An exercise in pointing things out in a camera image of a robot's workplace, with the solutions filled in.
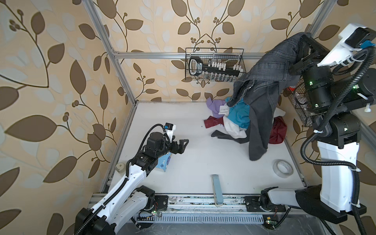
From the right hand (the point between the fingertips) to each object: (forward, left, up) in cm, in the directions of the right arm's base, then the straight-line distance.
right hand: (307, 38), depth 39 cm
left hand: (0, +37, -49) cm, 62 cm away
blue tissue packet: (-7, +49, -63) cm, 80 cm away
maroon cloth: (+12, -26, -64) cm, 70 cm away
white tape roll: (-10, -22, -70) cm, 74 cm away
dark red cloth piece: (+23, +18, -66) cm, 72 cm away
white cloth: (+32, +7, -64) cm, 72 cm away
